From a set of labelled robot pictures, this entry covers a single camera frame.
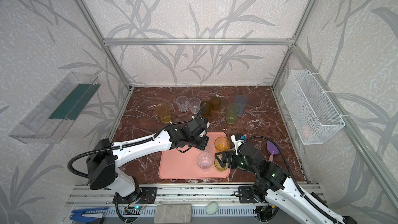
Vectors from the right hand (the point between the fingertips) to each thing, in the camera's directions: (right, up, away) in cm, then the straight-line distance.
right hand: (221, 151), depth 73 cm
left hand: (-5, +4, +6) cm, 9 cm away
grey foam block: (-20, -25, -6) cm, 33 cm away
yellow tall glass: (-36, +18, +29) cm, 50 cm away
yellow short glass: (+2, 0, +14) cm, 14 cm away
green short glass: (-1, -9, +5) cm, 10 cm away
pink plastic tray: (-14, -10, +8) cm, 19 cm away
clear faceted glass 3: (-8, -9, +11) cm, 17 cm away
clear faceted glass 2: (-16, +22, +34) cm, 43 cm away
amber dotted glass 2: (-1, +22, +30) cm, 37 cm away
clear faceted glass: (-24, +23, +34) cm, 48 cm away
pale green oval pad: (-4, -24, -4) cm, 25 cm away
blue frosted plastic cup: (+15, +24, +25) cm, 38 cm away
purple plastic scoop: (+31, -4, +14) cm, 34 cm away
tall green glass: (+10, +17, +32) cm, 38 cm away
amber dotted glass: (-7, +18, +31) cm, 36 cm away
